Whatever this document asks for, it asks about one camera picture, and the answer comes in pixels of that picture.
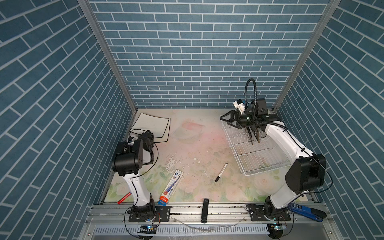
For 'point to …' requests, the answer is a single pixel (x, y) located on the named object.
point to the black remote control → (205, 211)
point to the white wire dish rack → (263, 156)
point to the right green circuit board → (278, 227)
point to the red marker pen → (124, 198)
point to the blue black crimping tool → (309, 212)
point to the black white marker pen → (220, 173)
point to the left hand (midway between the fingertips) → (150, 127)
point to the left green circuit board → (147, 229)
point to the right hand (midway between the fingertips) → (223, 119)
